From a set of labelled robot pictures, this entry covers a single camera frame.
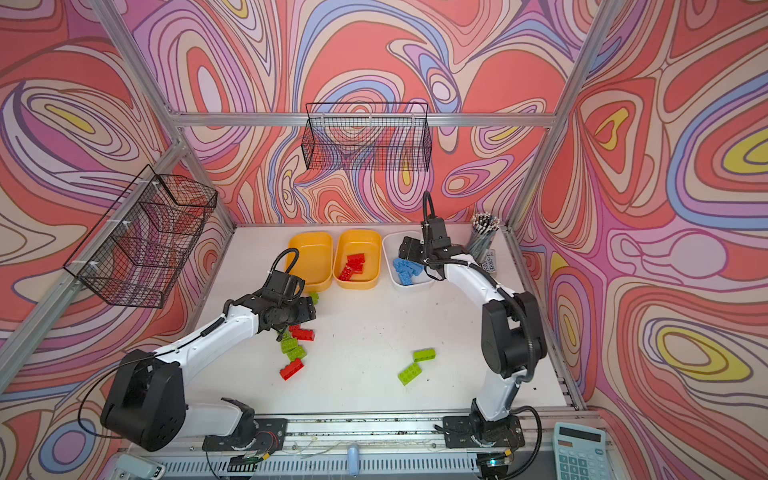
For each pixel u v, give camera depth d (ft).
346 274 3.33
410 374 2.70
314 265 3.29
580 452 2.26
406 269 3.33
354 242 3.74
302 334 2.90
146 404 1.36
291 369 2.65
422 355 2.77
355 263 3.47
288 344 2.84
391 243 3.65
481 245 3.23
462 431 2.44
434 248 2.31
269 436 2.37
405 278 3.26
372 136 3.14
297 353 2.80
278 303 2.19
